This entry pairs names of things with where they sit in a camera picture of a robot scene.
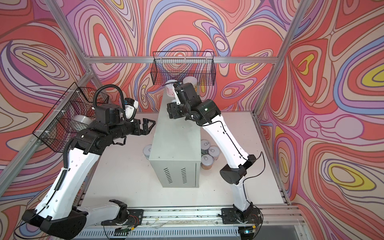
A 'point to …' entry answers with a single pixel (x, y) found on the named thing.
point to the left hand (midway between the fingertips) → (149, 120)
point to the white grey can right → (214, 152)
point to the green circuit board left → (122, 231)
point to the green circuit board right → (245, 231)
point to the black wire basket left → (69, 117)
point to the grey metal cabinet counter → (175, 151)
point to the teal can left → (146, 151)
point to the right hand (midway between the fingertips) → (176, 111)
